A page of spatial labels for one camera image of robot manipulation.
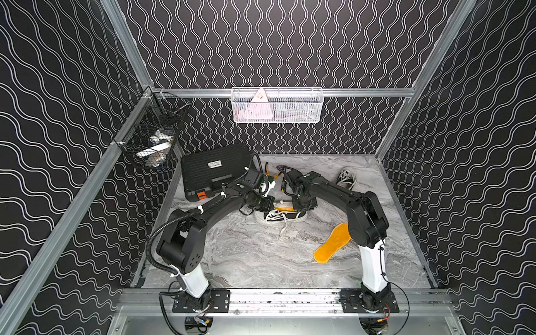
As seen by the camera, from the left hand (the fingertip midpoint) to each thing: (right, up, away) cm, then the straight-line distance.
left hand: (273, 204), depth 87 cm
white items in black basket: (-41, +23, -12) cm, 49 cm away
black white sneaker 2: (+36, +10, +15) cm, 40 cm away
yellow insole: (+6, -2, +6) cm, 8 cm away
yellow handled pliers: (-3, +14, +25) cm, 29 cm away
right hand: (+14, -3, +9) cm, 17 cm away
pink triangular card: (-6, +40, +3) cm, 40 cm away
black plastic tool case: (-35, +13, +18) cm, 41 cm away
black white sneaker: (-1, -5, +4) cm, 7 cm away
